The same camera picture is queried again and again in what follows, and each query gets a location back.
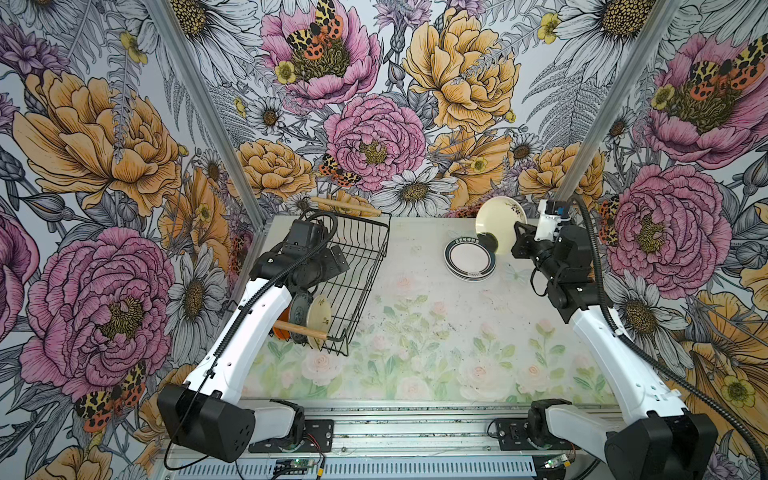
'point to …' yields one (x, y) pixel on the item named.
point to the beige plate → (499, 215)
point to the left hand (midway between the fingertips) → (329, 277)
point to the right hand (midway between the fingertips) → (514, 231)
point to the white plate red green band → (466, 259)
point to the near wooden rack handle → (302, 329)
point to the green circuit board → (296, 463)
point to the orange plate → (282, 333)
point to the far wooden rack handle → (345, 203)
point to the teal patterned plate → (298, 311)
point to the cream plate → (319, 318)
